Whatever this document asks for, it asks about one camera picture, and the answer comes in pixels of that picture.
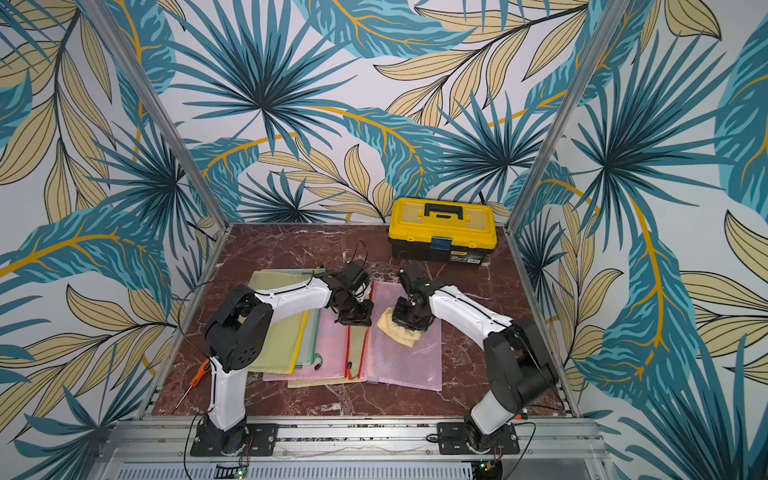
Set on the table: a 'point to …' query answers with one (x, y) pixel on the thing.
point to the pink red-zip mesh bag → (330, 359)
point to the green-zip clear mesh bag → (308, 352)
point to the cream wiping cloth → (397, 330)
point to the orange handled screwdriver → (203, 369)
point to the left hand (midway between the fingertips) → (370, 325)
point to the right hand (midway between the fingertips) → (398, 321)
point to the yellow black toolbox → (442, 230)
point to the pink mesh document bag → (389, 359)
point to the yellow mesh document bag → (357, 342)
